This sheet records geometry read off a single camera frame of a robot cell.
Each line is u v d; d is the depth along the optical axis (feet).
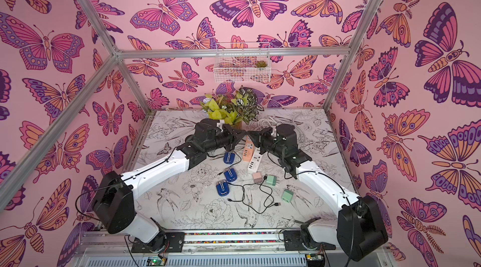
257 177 2.95
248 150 3.20
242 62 3.14
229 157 3.12
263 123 3.62
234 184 2.94
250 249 2.39
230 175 2.94
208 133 2.01
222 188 2.80
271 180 2.92
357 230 1.30
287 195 2.75
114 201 1.42
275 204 2.73
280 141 1.91
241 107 2.90
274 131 2.23
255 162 3.10
